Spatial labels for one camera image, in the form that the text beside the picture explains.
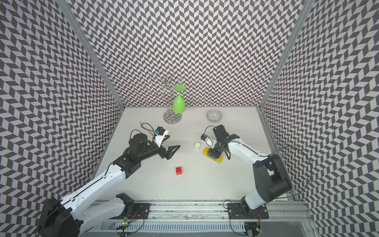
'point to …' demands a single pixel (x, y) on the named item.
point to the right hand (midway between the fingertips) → (213, 152)
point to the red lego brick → (178, 171)
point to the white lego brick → (197, 145)
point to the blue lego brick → (210, 156)
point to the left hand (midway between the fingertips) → (173, 142)
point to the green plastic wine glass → (178, 103)
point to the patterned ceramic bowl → (213, 116)
